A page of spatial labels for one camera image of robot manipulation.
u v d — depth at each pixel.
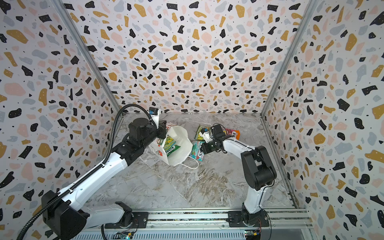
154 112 0.63
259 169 0.50
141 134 0.53
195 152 0.92
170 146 0.92
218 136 0.76
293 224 0.75
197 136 1.06
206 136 0.87
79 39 0.80
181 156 0.90
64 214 0.37
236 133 1.07
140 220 0.73
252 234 0.72
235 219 0.74
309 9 0.72
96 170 0.46
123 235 0.70
